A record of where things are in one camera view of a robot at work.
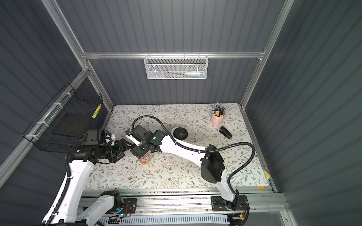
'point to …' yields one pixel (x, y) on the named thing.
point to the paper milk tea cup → (145, 159)
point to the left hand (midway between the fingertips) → (130, 150)
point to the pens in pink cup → (219, 111)
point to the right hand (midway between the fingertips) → (139, 148)
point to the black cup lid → (180, 133)
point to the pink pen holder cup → (217, 121)
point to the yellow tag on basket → (94, 116)
